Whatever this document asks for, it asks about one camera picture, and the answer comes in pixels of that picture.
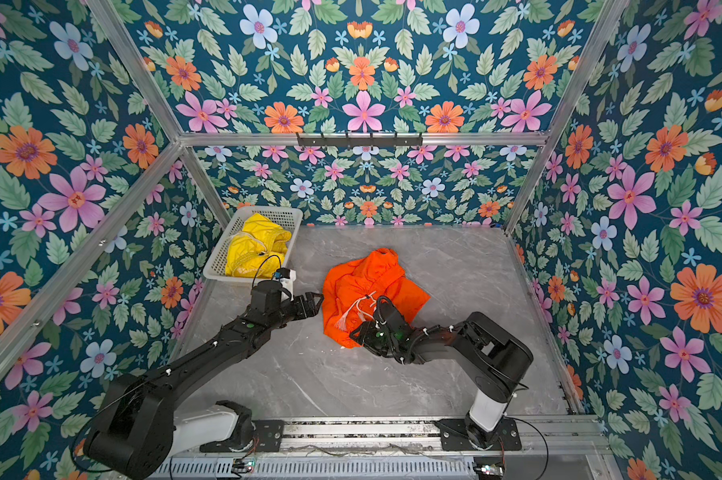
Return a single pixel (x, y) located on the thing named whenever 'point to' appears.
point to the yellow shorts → (258, 250)
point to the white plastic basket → (233, 218)
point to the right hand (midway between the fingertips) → (351, 336)
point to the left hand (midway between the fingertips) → (317, 292)
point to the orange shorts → (352, 290)
